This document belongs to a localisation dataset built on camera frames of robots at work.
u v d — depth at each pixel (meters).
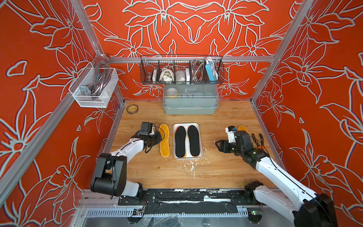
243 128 1.01
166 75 0.90
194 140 0.93
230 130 0.73
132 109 1.15
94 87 0.78
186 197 0.74
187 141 0.93
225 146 0.71
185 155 0.87
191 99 0.96
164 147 0.88
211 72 0.87
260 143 0.93
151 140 0.76
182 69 0.96
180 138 0.94
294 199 0.43
